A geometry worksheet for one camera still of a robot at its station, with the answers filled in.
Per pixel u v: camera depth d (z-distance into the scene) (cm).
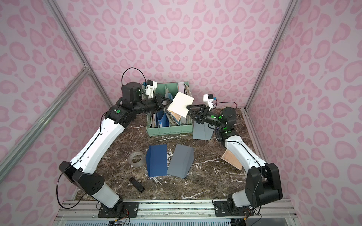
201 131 104
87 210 75
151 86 63
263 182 43
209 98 68
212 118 63
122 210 70
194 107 63
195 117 70
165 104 65
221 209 72
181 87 98
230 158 91
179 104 69
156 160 95
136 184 80
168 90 100
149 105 59
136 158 92
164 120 105
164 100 65
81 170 41
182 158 93
